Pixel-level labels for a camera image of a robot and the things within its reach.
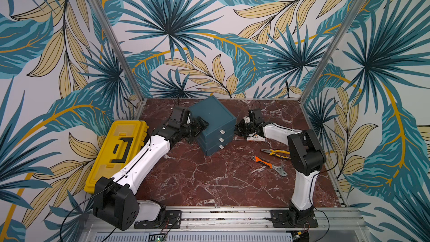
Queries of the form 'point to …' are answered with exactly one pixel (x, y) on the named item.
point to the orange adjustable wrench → (278, 168)
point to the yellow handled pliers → (272, 152)
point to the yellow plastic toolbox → (125, 140)
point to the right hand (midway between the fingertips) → (229, 127)
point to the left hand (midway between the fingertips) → (205, 129)
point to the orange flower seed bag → (253, 137)
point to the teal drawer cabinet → (221, 123)
